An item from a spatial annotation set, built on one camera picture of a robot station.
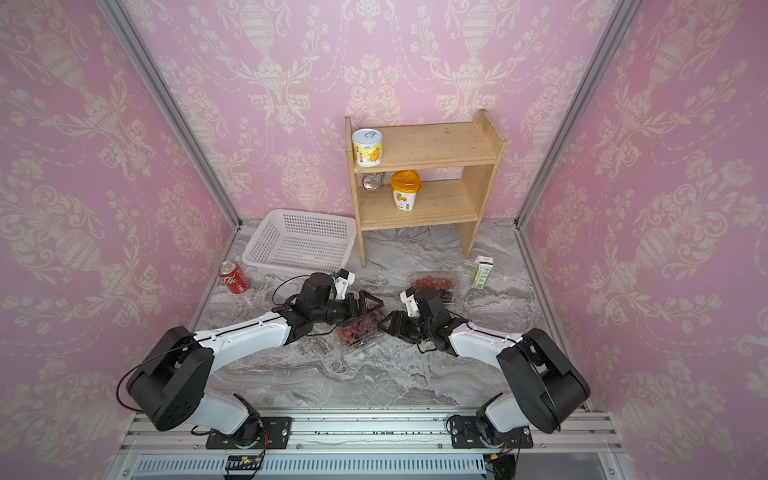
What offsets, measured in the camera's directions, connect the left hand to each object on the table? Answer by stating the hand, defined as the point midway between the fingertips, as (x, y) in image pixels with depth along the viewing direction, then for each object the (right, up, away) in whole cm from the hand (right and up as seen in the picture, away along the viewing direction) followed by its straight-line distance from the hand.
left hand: (376, 311), depth 82 cm
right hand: (+2, -6, +3) cm, 7 cm away
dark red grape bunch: (-8, -7, +3) cm, 11 cm away
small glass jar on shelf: (-2, +39, +13) cm, 41 cm away
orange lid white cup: (+8, +37, +7) cm, 38 cm away
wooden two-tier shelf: (+20, +44, +27) cm, 56 cm away
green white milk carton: (+32, +11, +10) cm, 35 cm away
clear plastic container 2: (+25, +8, +24) cm, 36 cm away
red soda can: (-46, +8, +12) cm, 48 cm away
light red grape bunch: (+21, +5, +15) cm, 27 cm away
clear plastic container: (-1, -7, +4) cm, 9 cm away
